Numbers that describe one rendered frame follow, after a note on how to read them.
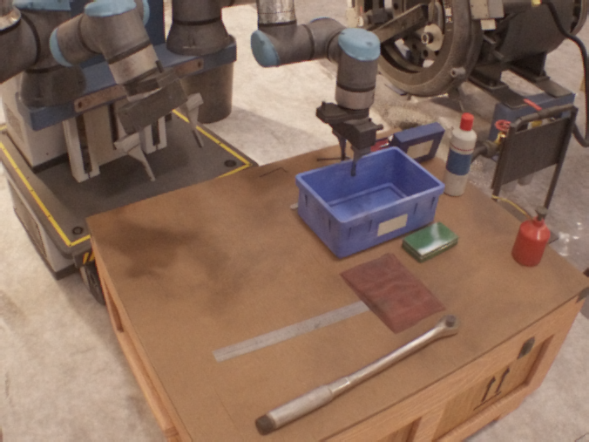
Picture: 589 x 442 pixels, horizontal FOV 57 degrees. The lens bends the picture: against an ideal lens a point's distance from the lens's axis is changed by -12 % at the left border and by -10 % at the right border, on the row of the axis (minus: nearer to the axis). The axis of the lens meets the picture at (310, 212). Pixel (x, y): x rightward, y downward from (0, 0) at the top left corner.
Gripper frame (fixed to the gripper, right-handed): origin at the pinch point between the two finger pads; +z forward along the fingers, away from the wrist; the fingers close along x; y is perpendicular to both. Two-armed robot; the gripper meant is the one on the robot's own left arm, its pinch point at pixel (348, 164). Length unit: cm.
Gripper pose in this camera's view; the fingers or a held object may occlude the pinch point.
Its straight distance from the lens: 146.9
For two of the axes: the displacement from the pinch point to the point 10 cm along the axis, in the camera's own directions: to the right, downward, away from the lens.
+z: -0.5, 7.9, 6.1
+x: -5.2, -5.4, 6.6
